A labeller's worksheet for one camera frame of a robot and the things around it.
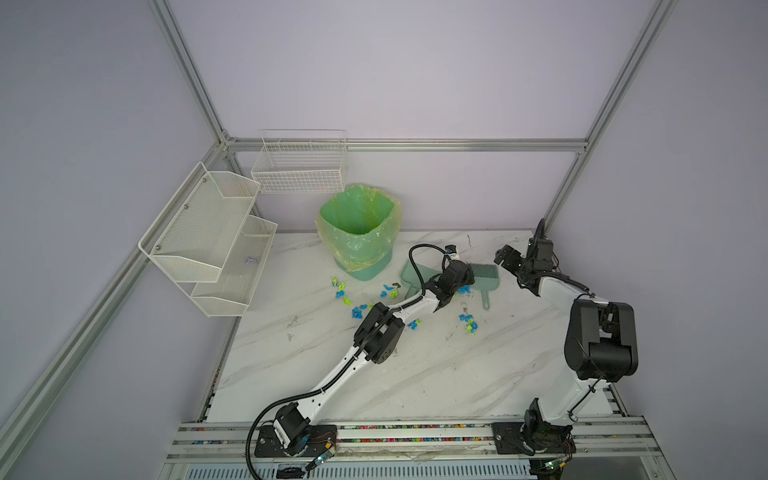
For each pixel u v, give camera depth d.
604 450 0.75
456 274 0.87
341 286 1.04
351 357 0.70
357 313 0.95
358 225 1.10
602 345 0.49
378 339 0.71
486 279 1.07
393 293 1.01
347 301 1.01
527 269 0.78
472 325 0.93
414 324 0.93
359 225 1.10
